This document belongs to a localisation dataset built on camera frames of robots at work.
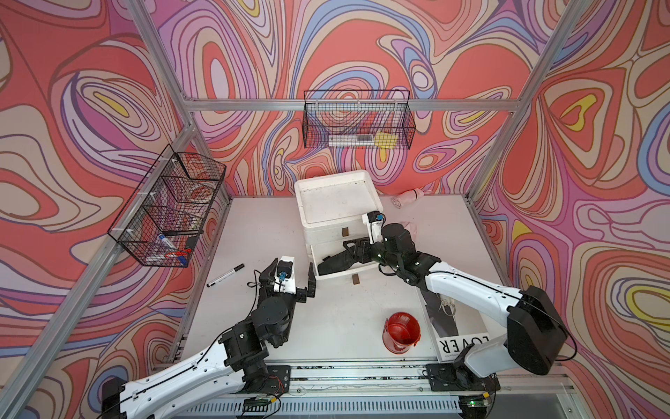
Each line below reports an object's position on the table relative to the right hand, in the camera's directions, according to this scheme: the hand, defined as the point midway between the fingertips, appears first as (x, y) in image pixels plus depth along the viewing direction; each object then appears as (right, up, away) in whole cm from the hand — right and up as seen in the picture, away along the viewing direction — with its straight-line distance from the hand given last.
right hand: (349, 249), depth 80 cm
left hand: (-15, -3, -11) cm, 19 cm away
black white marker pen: (-41, -9, +16) cm, 45 cm away
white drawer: (-10, -2, +11) cm, 15 cm away
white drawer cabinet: (-6, +13, +6) cm, 16 cm away
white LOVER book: (+31, -26, -2) cm, 41 cm away
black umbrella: (-4, -5, +1) cm, 7 cm away
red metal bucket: (+16, -26, 0) cm, 31 cm away
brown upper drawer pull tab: (-1, +5, +3) cm, 6 cm away
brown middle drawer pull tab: (+2, -10, +2) cm, 10 cm away
